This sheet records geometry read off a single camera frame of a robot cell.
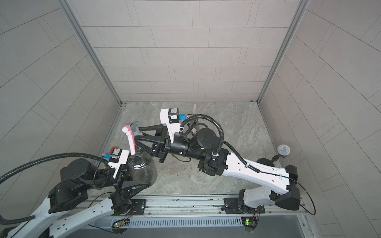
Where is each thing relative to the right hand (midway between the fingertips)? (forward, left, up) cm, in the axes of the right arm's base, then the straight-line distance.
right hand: (137, 138), depth 39 cm
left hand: (-5, 0, -15) cm, 16 cm away
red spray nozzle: (+24, +37, -47) cm, 64 cm away
